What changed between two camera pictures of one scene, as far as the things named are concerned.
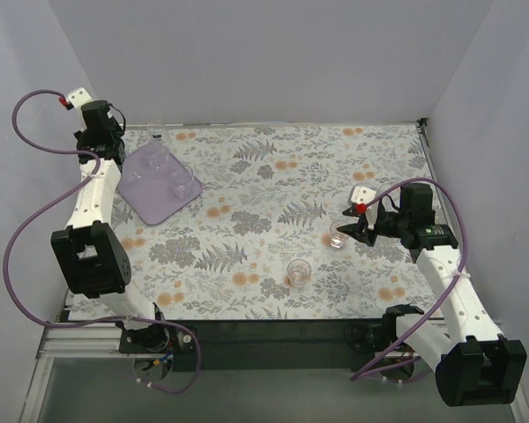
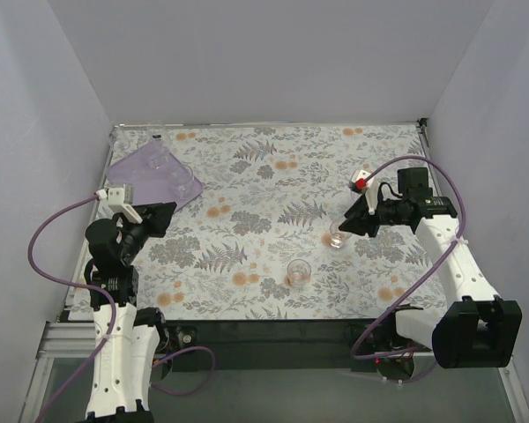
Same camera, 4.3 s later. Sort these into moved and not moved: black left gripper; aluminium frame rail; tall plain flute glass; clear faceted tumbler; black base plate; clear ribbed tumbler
Moved: tall plain flute glass; black left gripper
Not moved: aluminium frame rail; clear faceted tumbler; black base plate; clear ribbed tumbler
